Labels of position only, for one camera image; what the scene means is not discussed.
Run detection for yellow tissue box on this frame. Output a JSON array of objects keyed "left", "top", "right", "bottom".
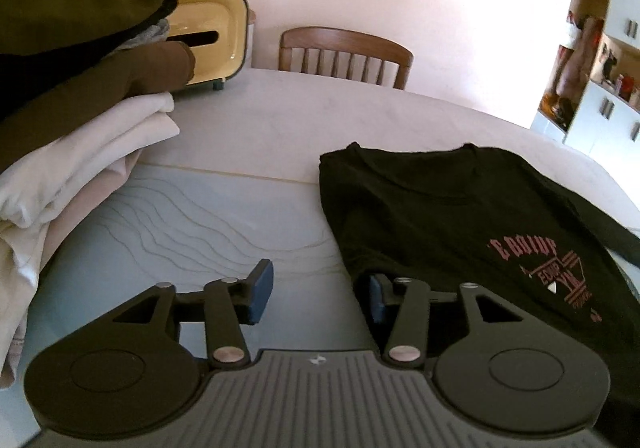
[{"left": 165, "top": 0, "right": 250, "bottom": 91}]

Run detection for brown folded garment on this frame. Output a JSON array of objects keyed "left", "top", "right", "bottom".
[{"left": 0, "top": 42, "right": 197, "bottom": 163}]

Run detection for wooden chair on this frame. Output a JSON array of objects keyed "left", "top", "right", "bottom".
[{"left": 278, "top": 26, "right": 415, "bottom": 91}]

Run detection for black folded garment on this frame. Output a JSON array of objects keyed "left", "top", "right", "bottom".
[{"left": 0, "top": 0, "right": 178, "bottom": 123}]

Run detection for cream folded garment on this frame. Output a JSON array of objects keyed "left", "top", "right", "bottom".
[{"left": 0, "top": 92, "right": 181, "bottom": 389}]

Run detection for grey folded garment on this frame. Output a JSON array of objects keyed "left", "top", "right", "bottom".
[{"left": 117, "top": 18, "right": 172, "bottom": 53}]

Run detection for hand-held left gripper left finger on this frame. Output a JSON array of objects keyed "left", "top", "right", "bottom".
[{"left": 112, "top": 258, "right": 275, "bottom": 370}]

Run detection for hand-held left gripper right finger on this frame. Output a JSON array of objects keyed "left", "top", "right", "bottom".
[{"left": 369, "top": 273, "right": 523, "bottom": 369}]

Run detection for black printed t-shirt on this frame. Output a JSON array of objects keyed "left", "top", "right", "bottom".
[{"left": 318, "top": 142, "right": 640, "bottom": 434}]

